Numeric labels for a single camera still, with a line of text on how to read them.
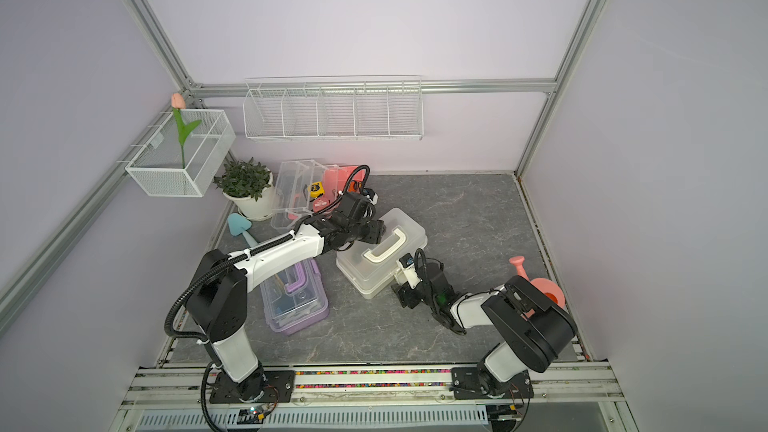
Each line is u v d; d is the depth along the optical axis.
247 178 0.97
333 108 0.99
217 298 0.47
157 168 0.71
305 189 1.05
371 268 0.81
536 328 0.44
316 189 1.04
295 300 0.79
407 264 0.80
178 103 0.85
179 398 0.73
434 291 0.70
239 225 1.06
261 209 1.06
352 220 0.69
